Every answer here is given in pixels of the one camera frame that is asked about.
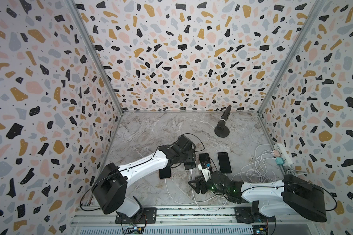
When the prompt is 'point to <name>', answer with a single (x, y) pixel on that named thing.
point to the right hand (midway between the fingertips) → (192, 182)
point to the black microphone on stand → (221, 130)
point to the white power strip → (288, 161)
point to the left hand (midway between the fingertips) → (193, 155)
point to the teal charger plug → (279, 160)
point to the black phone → (224, 162)
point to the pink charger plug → (277, 153)
